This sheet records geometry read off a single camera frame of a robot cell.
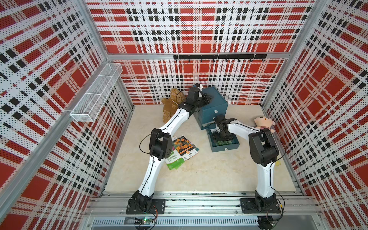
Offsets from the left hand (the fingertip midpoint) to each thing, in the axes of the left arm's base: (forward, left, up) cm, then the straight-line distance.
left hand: (215, 96), depth 92 cm
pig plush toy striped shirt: (-7, -35, -19) cm, 41 cm away
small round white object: (-35, -39, -25) cm, 58 cm away
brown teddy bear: (+7, +32, -14) cm, 36 cm away
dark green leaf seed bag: (-20, -6, -25) cm, 33 cm away
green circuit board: (-64, +38, -23) cm, 78 cm away
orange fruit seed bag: (-23, +22, -24) cm, 40 cm away
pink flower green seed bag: (-34, +26, -23) cm, 49 cm away
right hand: (-18, -6, -24) cm, 30 cm away
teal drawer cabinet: (-4, 0, -4) cm, 6 cm away
